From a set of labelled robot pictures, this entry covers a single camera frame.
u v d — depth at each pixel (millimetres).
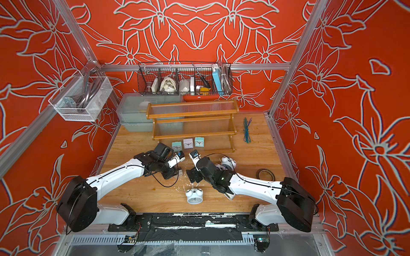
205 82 951
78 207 401
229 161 854
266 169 899
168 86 899
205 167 582
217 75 833
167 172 743
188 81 954
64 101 697
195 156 687
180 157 757
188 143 954
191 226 729
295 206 411
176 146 948
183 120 1013
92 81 778
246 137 1054
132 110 976
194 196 742
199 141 966
